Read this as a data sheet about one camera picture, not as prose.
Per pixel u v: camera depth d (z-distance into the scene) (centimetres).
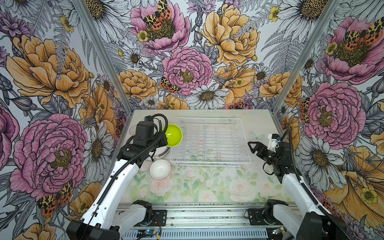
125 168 45
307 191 49
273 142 76
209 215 76
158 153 93
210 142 103
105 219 38
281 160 64
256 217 74
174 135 78
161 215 76
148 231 71
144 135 53
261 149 74
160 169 89
